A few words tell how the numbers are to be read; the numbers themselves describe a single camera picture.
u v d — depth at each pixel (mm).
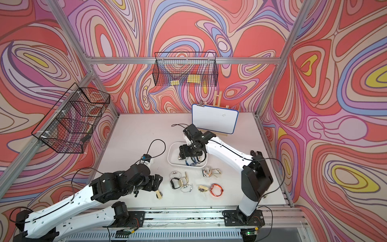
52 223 416
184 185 821
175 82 822
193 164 899
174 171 879
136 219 724
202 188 790
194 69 920
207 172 881
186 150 730
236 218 664
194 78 905
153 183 628
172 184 821
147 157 626
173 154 986
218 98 878
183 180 844
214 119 933
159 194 784
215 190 828
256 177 442
